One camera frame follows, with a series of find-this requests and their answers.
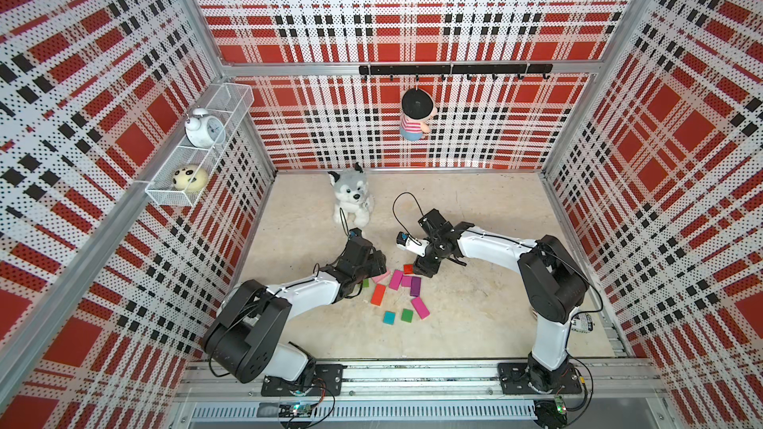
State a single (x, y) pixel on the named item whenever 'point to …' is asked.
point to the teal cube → (389, 317)
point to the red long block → (378, 294)
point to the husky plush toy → (352, 196)
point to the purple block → (415, 286)
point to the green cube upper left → (366, 283)
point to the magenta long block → (395, 279)
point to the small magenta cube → (406, 281)
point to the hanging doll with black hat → (416, 114)
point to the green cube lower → (406, 315)
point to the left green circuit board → (297, 410)
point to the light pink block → (380, 277)
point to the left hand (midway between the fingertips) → (382, 259)
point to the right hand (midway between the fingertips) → (425, 258)
